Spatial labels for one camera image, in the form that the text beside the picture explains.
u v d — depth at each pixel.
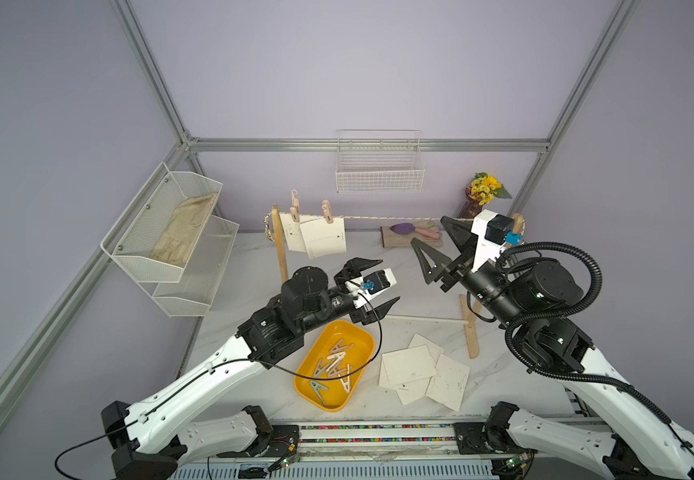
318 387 0.81
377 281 0.45
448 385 0.82
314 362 0.86
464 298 0.51
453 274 0.44
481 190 1.01
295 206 0.62
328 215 0.62
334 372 0.84
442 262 0.44
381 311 0.57
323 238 0.70
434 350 0.89
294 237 0.69
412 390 0.82
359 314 0.52
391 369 0.85
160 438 0.37
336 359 0.86
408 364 0.87
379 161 0.95
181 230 0.80
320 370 0.84
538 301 0.38
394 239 1.19
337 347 0.88
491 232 0.40
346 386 0.81
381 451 0.73
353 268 0.54
